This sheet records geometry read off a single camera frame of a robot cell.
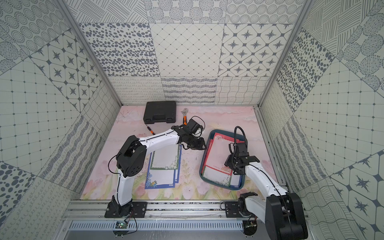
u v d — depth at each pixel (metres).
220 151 0.95
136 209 0.73
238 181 0.80
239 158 0.65
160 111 1.12
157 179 0.84
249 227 0.72
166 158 0.94
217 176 0.84
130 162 0.51
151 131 1.04
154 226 0.70
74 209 0.75
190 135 0.77
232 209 0.74
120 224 0.72
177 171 0.86
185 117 1.14
